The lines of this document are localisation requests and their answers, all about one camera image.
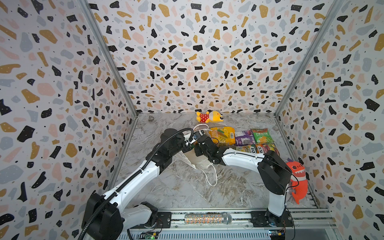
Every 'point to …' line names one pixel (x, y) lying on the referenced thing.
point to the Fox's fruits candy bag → (263, 148)
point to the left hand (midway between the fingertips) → (193, 131)
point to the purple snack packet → (244, 138)
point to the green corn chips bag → (262, 136)
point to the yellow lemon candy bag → (223, 135)
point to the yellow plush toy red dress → (210, 116)
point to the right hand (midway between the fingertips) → (194, 141)
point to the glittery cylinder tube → (208, 218)
